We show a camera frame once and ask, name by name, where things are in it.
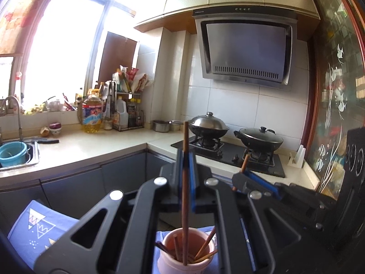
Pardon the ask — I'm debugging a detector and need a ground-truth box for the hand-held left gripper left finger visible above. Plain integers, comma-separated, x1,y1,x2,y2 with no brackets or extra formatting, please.
34,148,189,274

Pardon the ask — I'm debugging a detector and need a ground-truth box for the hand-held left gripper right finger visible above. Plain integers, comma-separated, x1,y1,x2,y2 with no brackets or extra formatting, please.
187,151,303,274

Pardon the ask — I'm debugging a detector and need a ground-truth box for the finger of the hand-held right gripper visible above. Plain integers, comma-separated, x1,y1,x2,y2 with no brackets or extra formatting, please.
245,171,288,202
232,172,278,201

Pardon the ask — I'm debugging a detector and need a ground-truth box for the light wooden chopstick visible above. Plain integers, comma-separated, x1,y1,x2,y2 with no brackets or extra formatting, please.
232,153,251,192

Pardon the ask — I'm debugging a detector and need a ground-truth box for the dark wooden chopstick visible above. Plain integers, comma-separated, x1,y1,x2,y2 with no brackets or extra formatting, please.
182,121,189,266

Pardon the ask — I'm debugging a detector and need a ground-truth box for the bunch of wooden chopsticks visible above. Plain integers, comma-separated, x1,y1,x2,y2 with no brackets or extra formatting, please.
155,230,219,263

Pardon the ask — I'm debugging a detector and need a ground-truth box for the pink utensil holder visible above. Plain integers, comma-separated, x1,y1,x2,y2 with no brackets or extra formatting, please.
155,228,219,274

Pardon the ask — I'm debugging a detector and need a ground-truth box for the black gas stove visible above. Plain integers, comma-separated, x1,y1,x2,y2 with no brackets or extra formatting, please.
170,135,286,178

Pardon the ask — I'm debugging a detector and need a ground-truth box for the white plastic stand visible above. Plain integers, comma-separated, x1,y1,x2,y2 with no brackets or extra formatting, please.
287,145,306,168

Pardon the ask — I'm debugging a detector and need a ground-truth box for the black wok with lid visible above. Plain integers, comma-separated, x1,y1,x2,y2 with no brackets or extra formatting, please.
234,126,284,152

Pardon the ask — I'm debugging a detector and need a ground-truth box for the small steel bowl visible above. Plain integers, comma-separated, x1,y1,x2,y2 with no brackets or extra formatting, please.
153,120,171,133

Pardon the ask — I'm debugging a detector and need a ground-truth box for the steel wok with lid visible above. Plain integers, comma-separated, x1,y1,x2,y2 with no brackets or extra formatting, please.
169,112,230,140

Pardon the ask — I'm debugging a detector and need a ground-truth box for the white kitchen countertop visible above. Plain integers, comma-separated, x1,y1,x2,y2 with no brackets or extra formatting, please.
0,117,320,192

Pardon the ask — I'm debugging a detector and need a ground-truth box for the white plastic jug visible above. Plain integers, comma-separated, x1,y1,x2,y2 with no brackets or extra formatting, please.
113,96,128,130

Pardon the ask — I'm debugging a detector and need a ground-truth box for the yellow cooking oil bottle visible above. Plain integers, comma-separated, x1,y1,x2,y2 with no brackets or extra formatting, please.
82,88,104,134

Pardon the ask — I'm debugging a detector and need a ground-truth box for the glass door with fish print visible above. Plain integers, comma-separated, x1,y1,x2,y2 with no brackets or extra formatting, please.
302,0,365,203

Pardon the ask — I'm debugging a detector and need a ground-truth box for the pile of seasoning packets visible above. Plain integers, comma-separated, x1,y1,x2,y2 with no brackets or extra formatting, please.
112,65,154,93

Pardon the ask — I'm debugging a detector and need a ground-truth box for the brown window panel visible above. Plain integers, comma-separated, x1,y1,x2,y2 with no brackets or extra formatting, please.
98,31,140,83

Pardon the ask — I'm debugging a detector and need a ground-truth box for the pile of small kitchen items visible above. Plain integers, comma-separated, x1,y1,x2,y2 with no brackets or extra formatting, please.
26,93,83,113

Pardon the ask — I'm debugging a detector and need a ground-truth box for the steel sink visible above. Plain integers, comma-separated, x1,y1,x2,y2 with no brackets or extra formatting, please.
0,140,40,172

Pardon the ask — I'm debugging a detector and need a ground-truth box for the blue printed tablecloth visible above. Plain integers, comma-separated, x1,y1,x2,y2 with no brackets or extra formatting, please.
7,200,256,274

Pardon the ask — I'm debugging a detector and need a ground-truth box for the blue plastic basin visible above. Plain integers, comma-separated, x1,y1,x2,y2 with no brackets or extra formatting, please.
0,141,28,168

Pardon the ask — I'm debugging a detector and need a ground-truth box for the steel faucet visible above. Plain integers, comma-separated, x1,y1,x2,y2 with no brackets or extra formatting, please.
0,95,24,143

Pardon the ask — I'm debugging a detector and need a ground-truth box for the kitchen window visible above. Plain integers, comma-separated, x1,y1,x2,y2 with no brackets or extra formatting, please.
0,0,137,115

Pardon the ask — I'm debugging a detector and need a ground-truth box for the white bottle red cap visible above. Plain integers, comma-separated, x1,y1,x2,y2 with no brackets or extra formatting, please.
15,72,24,103

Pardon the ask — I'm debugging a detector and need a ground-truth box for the printed window blind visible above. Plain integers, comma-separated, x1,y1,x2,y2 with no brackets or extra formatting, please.
0,0,55,55

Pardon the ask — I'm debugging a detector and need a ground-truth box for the wire spice rack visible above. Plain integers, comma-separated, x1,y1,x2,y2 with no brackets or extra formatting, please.
112,81,144,131

